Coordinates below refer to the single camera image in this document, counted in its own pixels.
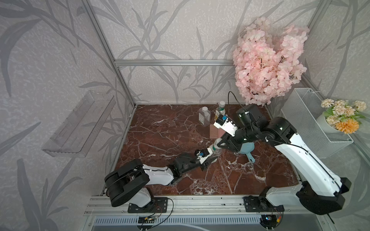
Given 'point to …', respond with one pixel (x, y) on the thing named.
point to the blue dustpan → (246, 148)
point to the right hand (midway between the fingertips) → (220, 140)
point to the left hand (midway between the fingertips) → (215, 154)
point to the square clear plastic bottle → (204, 116)
